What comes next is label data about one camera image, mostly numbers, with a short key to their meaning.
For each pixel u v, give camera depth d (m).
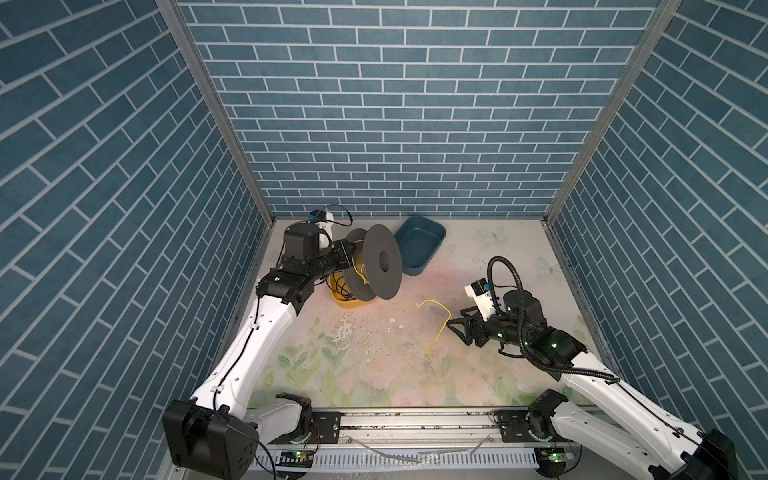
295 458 0.72
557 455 0.71
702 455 0.40
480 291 0.67
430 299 1.00
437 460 0.70
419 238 1.16
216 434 0.37
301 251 0.54
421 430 0.75
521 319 0.57
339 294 0.93
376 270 0.74
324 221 0.66
